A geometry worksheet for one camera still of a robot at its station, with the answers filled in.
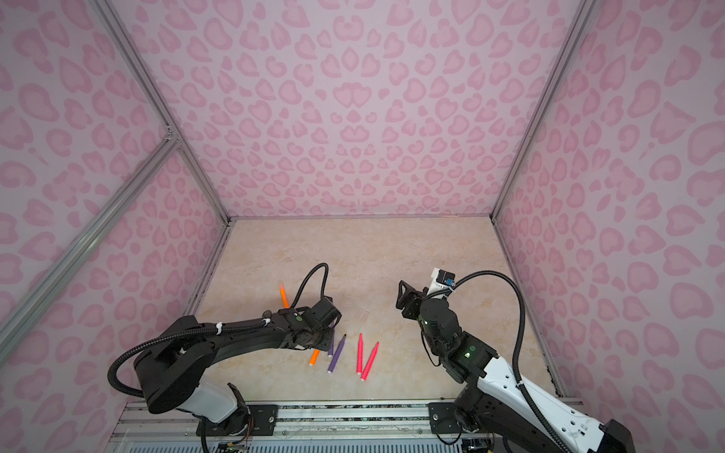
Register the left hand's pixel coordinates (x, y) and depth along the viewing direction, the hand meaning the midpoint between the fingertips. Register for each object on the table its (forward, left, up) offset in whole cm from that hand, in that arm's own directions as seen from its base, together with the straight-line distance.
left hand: (327, 338), depth 88 cm
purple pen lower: (-5, -3, +1) cm, 6 cm away
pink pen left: (-6, -10, +1) cm, 12 cm away
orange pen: (+15, +16, 0) cm, 22 cm away
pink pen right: (-8, -13, +2) cm, 16 cm away
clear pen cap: (+8, -10, +1) cm, 13 cm away
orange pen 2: (-6, +3, +1) cm, 7 cm away
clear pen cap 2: (+9, -12, +1) cm, 15 cm away
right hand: (+6, -24, +21) cm, 32 cm away
